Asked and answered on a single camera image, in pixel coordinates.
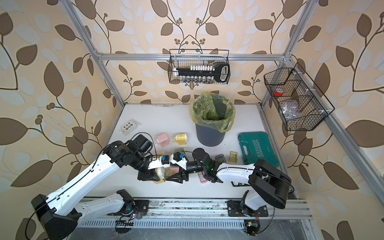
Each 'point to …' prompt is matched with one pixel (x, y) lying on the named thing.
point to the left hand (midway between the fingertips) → (157, 170)
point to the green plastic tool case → (255, 146)
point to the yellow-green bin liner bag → (214, 109)
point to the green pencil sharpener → (179, 150)
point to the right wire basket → (301, 105)
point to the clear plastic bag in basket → (290, 108)
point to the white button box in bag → (129, 126)
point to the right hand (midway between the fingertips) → (168, 170)
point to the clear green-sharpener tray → (220, 158)
